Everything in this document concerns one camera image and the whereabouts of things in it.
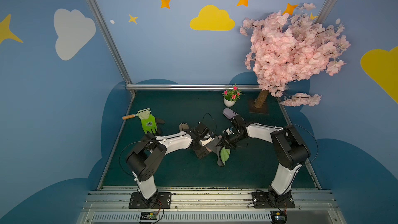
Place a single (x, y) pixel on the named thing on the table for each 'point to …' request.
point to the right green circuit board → (278, 217)
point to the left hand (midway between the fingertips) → (200, 145)
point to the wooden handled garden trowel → (142, 114)
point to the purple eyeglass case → (229, 113)
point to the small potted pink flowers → (231, 95)
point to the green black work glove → (151, 124)
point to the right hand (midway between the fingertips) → (218, 145)
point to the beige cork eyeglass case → (183, 126)
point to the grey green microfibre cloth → (222, 153)
